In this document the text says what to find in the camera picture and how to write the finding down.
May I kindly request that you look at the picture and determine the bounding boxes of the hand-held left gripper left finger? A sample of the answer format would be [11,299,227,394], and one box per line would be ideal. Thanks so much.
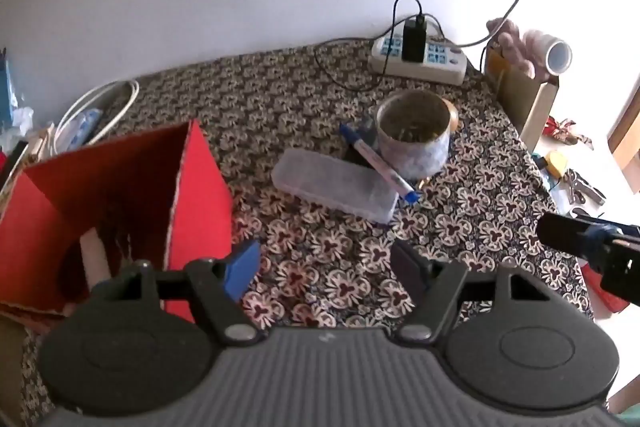
[90,239,267,349]

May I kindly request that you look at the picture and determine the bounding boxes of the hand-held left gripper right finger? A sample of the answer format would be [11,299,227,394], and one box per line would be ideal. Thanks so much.
[391,241,551,343]

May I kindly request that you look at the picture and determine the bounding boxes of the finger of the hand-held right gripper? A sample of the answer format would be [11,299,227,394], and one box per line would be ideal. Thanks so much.
[596,238,640,307]
[537,213,640,259]

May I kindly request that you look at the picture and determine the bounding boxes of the red cardboard box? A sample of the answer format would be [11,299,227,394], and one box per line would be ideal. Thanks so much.
[0,119,233,325]

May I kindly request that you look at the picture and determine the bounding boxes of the blue white marker pen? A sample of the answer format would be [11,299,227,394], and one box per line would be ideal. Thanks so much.
[339,123,421,205]

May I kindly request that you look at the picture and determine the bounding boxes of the clear tape roll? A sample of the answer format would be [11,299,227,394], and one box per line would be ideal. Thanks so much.
[375,89,451,180]

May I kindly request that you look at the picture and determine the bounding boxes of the clear plastic case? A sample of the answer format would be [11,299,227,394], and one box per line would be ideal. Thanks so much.
[271,148,398,225]

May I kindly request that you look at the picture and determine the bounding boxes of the metal pliers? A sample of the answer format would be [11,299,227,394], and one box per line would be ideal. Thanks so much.
[562,169,607,208]

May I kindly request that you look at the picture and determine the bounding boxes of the yellow tape measure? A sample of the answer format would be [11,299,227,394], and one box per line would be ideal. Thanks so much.
[542,151,571,178]

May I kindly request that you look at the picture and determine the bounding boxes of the red ribbon bow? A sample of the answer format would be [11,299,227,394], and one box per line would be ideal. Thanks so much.
[542,116,595,151]

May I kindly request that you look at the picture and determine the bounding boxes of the small brown cardboard box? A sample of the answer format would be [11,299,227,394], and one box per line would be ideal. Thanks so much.
[482,42,560,150]

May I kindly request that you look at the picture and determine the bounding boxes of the beige cylinder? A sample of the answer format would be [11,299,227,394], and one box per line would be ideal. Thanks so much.
[80,227,111,288]

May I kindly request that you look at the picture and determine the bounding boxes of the white tube roll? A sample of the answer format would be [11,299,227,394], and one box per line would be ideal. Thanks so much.
[530,32,573,75]

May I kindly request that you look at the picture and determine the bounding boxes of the pink plush toy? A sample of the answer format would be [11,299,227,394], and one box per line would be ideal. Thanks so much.
[486,18,551,80]

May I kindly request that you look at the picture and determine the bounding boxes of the white power strip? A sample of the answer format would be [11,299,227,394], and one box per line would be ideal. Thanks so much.
[369,32,468,86]

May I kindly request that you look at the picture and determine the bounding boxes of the small blue white packet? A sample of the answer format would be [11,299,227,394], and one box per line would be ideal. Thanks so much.
[69,108,104,144]

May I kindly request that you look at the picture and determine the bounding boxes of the black charger adapter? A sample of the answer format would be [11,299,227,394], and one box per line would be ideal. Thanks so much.
[401,18,427,62]

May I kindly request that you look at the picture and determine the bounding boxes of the clear plastic bag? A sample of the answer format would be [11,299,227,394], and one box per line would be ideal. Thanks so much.
[10,107,36,132]

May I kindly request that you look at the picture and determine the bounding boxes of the white coiled cable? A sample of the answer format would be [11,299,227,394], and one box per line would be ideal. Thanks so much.
[52,79,141,148]

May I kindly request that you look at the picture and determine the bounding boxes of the wooden picture frame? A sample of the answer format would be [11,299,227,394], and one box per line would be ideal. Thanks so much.
[10,122,58,188]

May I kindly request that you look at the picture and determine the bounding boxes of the black charger cable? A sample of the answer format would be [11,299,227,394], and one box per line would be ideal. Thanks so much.
[314,0,446,94]

